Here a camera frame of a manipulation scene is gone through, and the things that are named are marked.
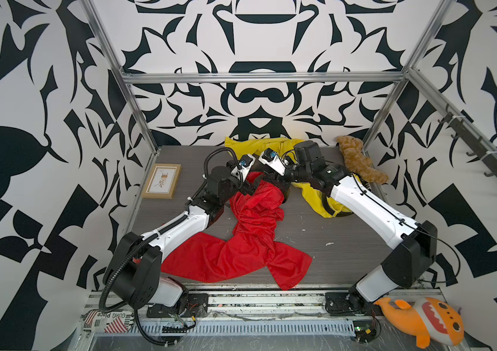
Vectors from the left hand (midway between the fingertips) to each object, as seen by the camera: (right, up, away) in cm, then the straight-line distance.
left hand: (247, 163), depth 81 cm
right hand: (+6, -2, -3) cm, 7 cm away
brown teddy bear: (+52, +2, +24) cm, 57 cm away
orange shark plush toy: (+53, -47, -15) cm, 72 cm away
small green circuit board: (+38, -54, -10) cm, 67 cm away
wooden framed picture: (-40, -8, +25) cm, 48 cm away
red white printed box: (-42, -50, -12) cm, 66 cm away
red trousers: (+3, -20, +6) cm, 21 cm away
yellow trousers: (-6, +10, +38) cm, 40 cm away
